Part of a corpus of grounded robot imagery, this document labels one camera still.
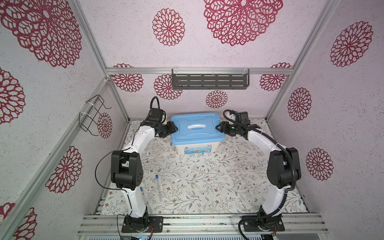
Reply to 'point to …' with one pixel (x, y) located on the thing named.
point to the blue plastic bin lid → (196, 128)
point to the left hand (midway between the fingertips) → (175, 132)
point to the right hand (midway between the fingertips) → (218, 126)
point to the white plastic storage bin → (202, 149)
